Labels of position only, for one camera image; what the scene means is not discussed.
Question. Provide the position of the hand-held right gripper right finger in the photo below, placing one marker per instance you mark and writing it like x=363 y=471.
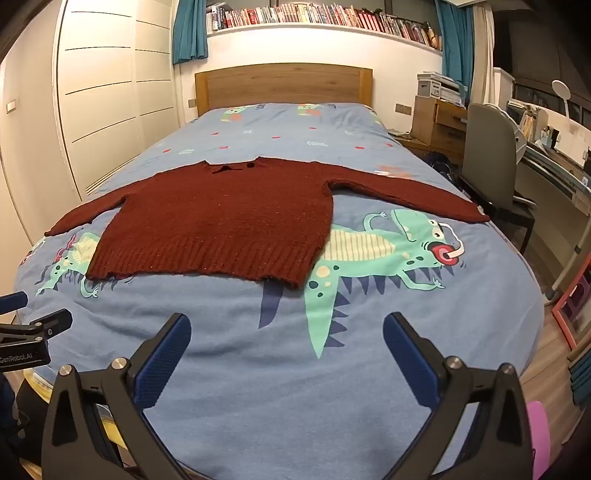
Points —
x=411 y=360

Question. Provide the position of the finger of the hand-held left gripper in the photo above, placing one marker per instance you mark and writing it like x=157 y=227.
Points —
x=14 y=302
x=53 y=322

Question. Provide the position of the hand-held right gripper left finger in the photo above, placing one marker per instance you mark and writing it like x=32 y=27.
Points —
x=161 y=364

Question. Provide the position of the dark red knit sweater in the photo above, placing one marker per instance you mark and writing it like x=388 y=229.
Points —
x=221 y=217

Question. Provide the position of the blue dinosaur print blanket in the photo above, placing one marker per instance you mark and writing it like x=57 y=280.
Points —
x=277 y=369

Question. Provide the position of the pink object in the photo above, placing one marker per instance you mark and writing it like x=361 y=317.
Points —
x=539 y=438

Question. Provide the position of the red framed board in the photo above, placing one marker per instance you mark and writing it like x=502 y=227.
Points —
x=561 y=314

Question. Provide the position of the dark bag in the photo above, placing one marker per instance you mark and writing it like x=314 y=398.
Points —
x=441 y=164

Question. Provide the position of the grey desk chair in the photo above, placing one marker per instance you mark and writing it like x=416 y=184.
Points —
x=489 y=152

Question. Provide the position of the white wardrobe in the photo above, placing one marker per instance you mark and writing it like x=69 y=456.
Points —
x=101 y=92

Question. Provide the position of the long grey desk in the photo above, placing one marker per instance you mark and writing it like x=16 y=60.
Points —
x=554 y=170

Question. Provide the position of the wooden bedside cabinet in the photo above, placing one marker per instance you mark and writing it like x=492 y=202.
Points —
x=427 y=120

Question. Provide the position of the white storage box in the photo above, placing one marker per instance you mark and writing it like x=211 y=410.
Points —
x=427 y=88

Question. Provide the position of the wooden bed headboard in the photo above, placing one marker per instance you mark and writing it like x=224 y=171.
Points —
x=277 y=87

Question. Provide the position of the white desk lamp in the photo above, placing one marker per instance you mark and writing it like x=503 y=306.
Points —
x=562 y=88

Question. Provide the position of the teal curtain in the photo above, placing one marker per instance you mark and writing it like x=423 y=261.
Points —
x=455 y=46
x=189 y=32

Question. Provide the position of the row of books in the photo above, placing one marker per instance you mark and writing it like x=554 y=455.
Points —
x=323 y=14

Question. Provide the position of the white wall switch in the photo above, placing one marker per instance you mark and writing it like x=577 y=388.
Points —
x=11 y=105

